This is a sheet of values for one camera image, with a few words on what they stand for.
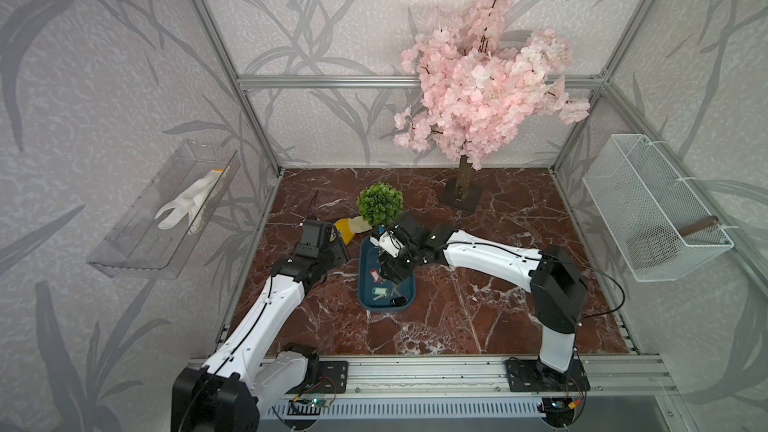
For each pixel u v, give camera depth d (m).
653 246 0.72
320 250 0.61
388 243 0.75
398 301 0.87
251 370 0.43
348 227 1.01
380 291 0.88
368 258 0.94
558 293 0.47
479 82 0.56
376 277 0.89
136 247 0.62
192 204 0.65
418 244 0.65
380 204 0.91
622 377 0.75
